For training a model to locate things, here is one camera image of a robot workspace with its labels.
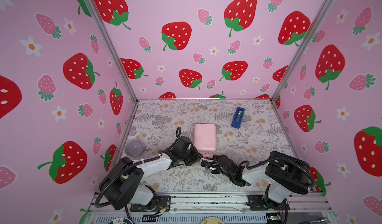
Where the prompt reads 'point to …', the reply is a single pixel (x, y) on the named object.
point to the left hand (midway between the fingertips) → (204, 156)
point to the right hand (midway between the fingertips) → (207, 156)
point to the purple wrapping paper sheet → (205, 140)
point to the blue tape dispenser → (238, 117)
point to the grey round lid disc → (134, 148)
